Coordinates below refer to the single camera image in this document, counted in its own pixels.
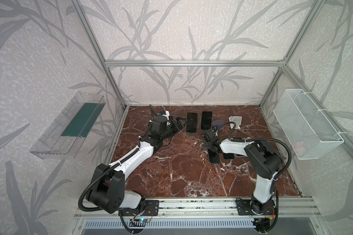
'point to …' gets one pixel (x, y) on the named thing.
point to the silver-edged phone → (214, 158)
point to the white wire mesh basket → (310, 133)
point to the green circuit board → (144, 220)
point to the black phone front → (228, 155)
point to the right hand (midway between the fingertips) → (209, 138)
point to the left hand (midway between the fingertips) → (186, 119)
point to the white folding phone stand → (238, 120)
